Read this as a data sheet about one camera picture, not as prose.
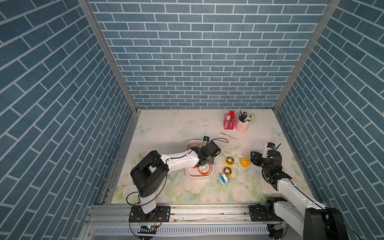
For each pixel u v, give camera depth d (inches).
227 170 34.9
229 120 42.4
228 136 41.5
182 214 29.7
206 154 26.9
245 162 36.1
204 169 34.2
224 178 32.3
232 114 41.3
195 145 37.1
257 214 28.9
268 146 31.0
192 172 34.1
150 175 18.2
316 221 16.1
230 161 36.2
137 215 28.6
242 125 39.6
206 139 31.8
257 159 31.0
